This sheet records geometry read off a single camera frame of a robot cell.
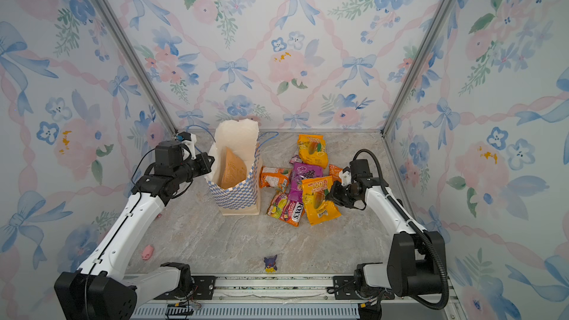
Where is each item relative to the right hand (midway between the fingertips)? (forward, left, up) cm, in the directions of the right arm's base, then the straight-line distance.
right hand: (326, 195), depth 86 cm
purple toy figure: (-24, +21, -5) cm, 32 cm away
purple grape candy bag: (+14, +10, -4) cm, 17 cm away
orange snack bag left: (+11, +21, -4) cm, 24 cm away
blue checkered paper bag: (+22, +35, +9) cm, 42 cm away
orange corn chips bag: (+15, -6, -6) cm, 17 cm away
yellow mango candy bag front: (-5, +3, -1) cm, 6 cm away
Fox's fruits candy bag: (-2, +17, -7) cm, 19 cm away
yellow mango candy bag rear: (+25, +4, -2) cm, 25 cm away
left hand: (+6, +41, +17) cm, 44 cm away
